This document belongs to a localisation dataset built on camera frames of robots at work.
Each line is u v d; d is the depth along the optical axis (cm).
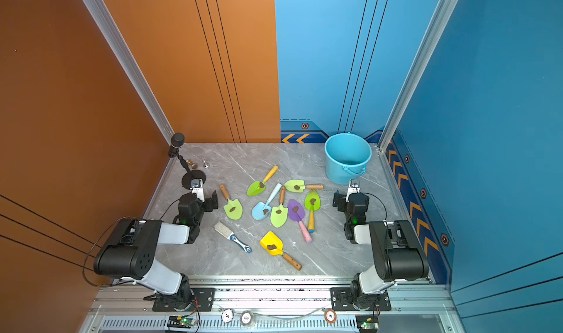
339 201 85
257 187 103
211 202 85
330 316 71
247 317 65
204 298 74
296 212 94
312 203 97
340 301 72
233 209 95
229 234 87
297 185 103
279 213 94
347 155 100
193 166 109
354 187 81
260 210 95
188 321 70
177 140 78
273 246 84
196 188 81
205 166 111
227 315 71
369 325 71
